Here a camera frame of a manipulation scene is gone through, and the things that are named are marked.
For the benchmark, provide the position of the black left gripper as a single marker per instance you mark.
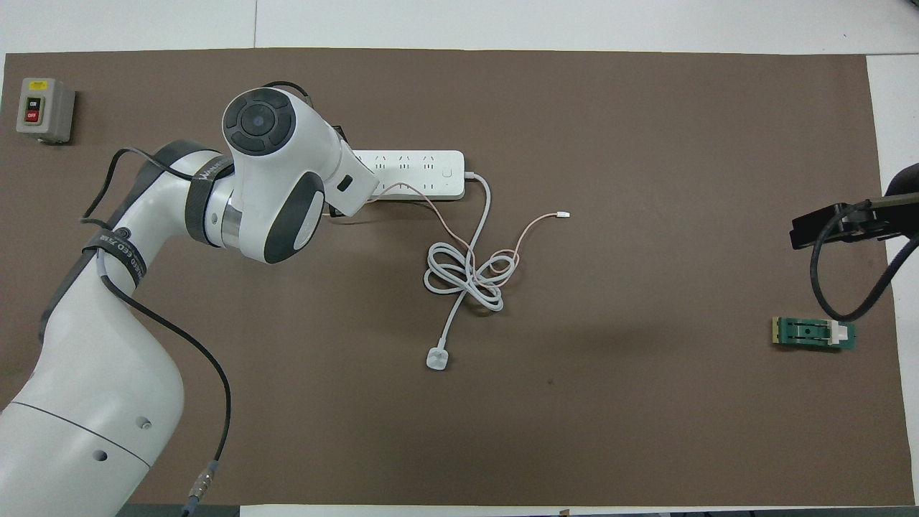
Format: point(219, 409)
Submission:
point(339, 135)

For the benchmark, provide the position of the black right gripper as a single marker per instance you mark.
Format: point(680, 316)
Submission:
point(903, 183)

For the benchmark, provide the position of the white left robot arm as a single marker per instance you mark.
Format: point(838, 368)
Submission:
point(93, 402)

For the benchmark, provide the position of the white power strip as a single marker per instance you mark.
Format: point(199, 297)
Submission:
point(423, 176)

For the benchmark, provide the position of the brown table mat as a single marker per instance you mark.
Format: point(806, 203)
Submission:
point(574, 402)

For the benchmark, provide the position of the green knife switch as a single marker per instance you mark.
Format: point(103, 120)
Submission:
point(808, 334)

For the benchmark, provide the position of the grey on-off switch box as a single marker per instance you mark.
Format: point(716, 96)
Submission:
point(54, 108)

